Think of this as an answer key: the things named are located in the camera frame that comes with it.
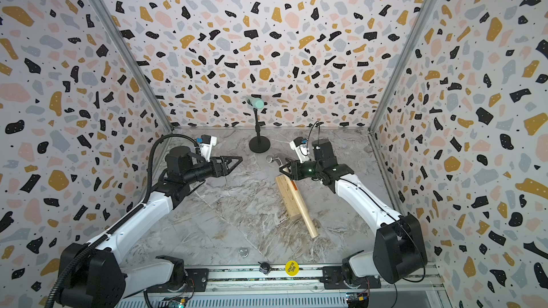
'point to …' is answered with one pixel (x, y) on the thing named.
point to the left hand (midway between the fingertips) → (240, 159)
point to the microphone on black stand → (259, 144)
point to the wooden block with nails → (288, 195)
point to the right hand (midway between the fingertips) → (286, 169)
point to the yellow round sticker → (292, 268)
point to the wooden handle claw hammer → (310, 222)
